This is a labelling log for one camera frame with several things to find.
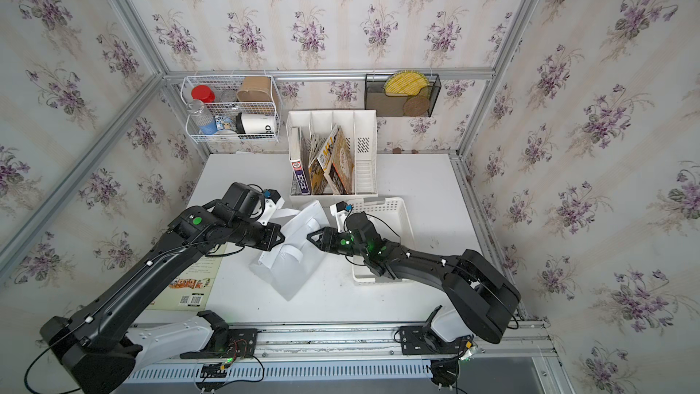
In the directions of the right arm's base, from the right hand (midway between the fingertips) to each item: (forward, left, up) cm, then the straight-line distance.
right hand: (313, 239), depth 77 cm
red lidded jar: (+45, +41, +19) cm, 64 cm away
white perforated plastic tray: (+16, -26, -15) cm, 34 cm away
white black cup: (+39, +24, +11) cm, 47 cm away
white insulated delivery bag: (-9, +5, +2) cm, 10 cm away
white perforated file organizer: (+45, -14, +3) cm, 48 cm away
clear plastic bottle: (+36, +40, +14) cm, 56 cm away
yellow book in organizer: (+25, +1, +4) cm, 25 cm away
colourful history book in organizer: (+27, -6, -1) cm, 28 cm away
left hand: (-4, +5, +6) cm, 9 cm away
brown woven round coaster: (+48, -34, +12) cm, 60 cm away
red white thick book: (+23, +7, +9) cm, 26 cm away
